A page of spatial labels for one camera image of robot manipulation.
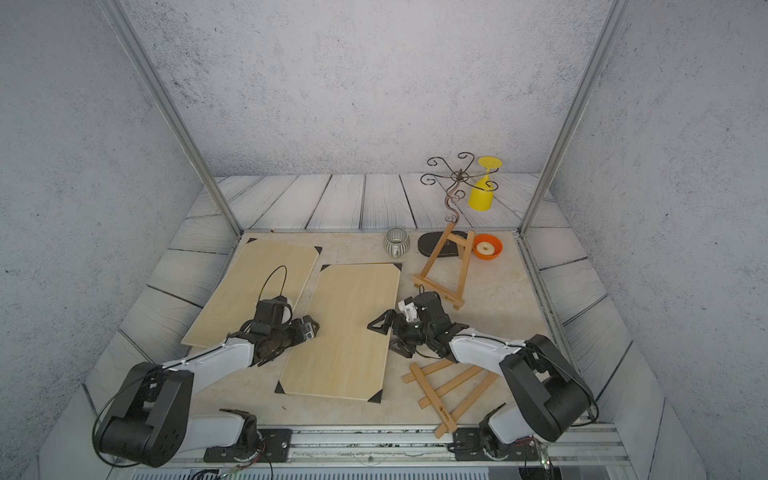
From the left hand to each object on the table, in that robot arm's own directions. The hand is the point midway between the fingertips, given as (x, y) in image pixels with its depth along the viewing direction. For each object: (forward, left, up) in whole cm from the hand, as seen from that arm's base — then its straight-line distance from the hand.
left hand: (315, 331), depth 91 cm
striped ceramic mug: (+31, -25, +6) cm, 41 cm away
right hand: (-7, -19, +9) cm, 22 cm away
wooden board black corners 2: (-9, -10, +1) cm, 13 cm away
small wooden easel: (+16, -45, +16) cm, 51 cm away
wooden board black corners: (+27, +24, -2) cm, 36 cm away
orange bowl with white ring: (+31, -59, +2) cm, 67 cm away
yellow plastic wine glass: (+38, -54, +21) cm, 69 cm away
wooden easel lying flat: (-20, -33, +1) cm, 39 cm away
